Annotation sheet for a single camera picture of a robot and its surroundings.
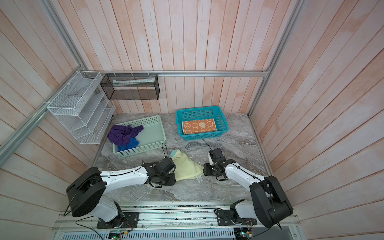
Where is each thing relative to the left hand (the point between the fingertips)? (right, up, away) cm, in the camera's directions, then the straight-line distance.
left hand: (172, 184), depth 84 cm
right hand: (+20, +7, +6) cm, 22 cm away
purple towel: (-36, +28, +13) cm, 47 cm away
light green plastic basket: (-17, +28, +23) cm, 40 cm away
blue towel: (-29, +22, +14) cm, 39 cm away
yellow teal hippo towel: (+7, +8, +4) cm, 11 cm away
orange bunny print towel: (+17, +34, +27) cm, 47 cm away
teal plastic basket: (+27, +45, +30) cm, 61 cm away
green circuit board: (+36, -19, -14) cm, 43 cm away
